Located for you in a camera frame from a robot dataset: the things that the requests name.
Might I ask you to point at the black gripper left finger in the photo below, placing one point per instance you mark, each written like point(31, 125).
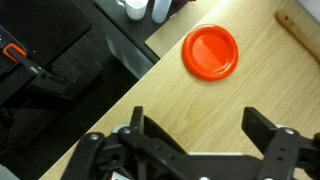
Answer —
point(133, 153)

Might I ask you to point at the orange plastic plate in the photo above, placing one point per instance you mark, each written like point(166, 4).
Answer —
point(210, 51)

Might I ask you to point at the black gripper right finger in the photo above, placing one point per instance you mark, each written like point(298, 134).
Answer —
point(283, 150)

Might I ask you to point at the black flat case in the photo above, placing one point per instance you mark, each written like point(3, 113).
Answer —
point(43, 20)

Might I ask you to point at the translucent plastic bottle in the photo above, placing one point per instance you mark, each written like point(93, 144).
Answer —
point(161, 11)

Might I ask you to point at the white plastic cup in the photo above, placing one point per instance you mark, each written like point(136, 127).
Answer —
point(136, 10)

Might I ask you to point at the orange and black clamp tool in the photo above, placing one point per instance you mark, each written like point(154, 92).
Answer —
point(20, 56)

